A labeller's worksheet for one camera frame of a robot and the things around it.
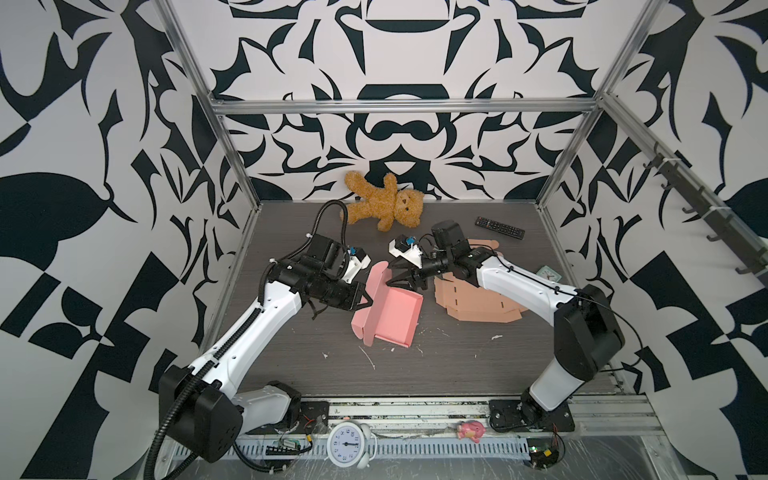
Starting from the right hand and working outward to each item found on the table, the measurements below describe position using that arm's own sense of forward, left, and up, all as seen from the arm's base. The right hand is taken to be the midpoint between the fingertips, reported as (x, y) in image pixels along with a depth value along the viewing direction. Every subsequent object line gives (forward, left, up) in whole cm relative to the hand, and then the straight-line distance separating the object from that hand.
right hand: (390, 271), depth 79 cm
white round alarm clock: (-36, +10, -16) cm, 40 cm away
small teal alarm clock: (+10, -52, -19) cm, 56 cm away
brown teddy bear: (+36, +1, -12) cm, 38 cm away
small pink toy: (-33, -18, -16) cm, 41 cm away
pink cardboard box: (-4, -1, -16) cm, 17 cm away
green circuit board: (-38, -35, -21) cm, 56 cm away
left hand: (-8, +5, 0) cm, 9 cm away
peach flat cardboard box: (0, -23, -18) cm, 29 cm away
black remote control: (+30, -40, -18) cm, 53 cm away
